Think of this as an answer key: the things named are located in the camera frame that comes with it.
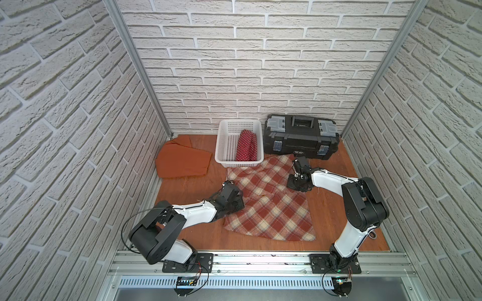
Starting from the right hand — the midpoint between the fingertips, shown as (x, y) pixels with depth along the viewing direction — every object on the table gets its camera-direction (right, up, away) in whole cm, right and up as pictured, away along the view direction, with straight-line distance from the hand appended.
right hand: (305, 152), depth 93 cm
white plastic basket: (-43, +13, +24) cm, 51 cm away
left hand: (-32, -24, -4) cm, 40 cm away
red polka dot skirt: (-30, +4, +13) cm, 33 cm away
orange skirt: (-72, -3, +15) cm, 73 cm away
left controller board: (-54, -51, -21) cm, 78 cm away
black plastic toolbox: (+7, +7, +4) cm, 11 cm away
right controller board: (+7, -51, -24) cm, 57 cm away
